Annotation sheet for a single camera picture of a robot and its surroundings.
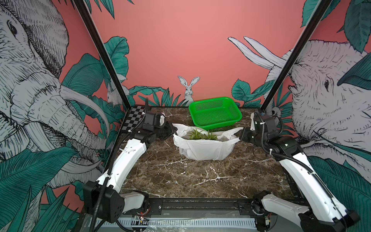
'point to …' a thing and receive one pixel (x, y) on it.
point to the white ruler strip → (178, 223)
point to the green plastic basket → (211, 113)
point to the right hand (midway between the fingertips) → (239, 128)
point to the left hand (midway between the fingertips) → (178, 126)
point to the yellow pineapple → (195, 135)
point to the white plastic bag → (206, 150)
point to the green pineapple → (210, 137)
